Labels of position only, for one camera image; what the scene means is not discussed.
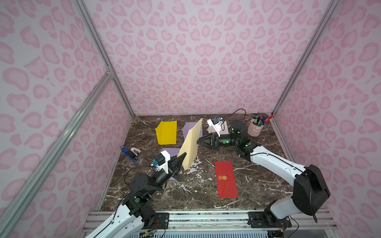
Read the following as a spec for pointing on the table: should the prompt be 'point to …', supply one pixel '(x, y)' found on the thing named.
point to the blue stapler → (132, 153)
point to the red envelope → (225, 180)
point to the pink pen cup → (256, 126)
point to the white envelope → (224, 129)
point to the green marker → (257, 119)
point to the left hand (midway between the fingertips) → (184, 153)
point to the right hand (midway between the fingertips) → (197, 144)
